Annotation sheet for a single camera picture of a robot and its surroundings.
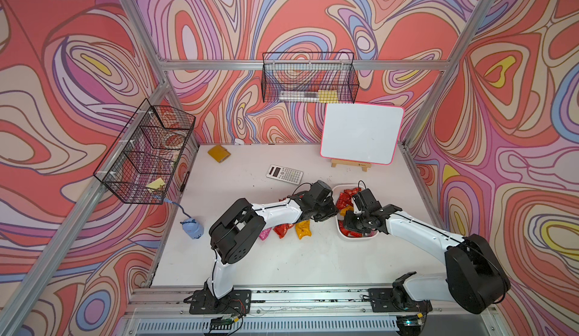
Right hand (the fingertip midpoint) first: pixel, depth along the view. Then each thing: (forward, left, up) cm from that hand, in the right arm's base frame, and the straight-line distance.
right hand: (346, 229), depth 87 cm
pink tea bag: (-1, +32, +1) cm, 32 cm away
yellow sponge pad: (+45, +58, 0) cm, 74 cm away
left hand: (+5, +1, +5) cm, 7 cm away
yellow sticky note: (+7, +65, +26) cm, 70 cm away
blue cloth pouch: (0, +58, +7) cm, 59 cm away
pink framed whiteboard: (+39, -12, +15) cm, 44 cm away
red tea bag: (+1, +25, +1) cm, 25 cm away
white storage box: (+17, +2, +3) cm, 17 cm away
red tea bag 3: (-2, 0, +2) cm, 3 cm away
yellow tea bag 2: (+6, +1, +4) cm, 7 cm away
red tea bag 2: (+15, -3, -1) cm, 15 cm away
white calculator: (+29, +24, 0) cm, 38 cm away
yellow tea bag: (+1, +17, +1) cm, 17 cm away
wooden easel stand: (+30, -13, +3) cm, 33 cm away
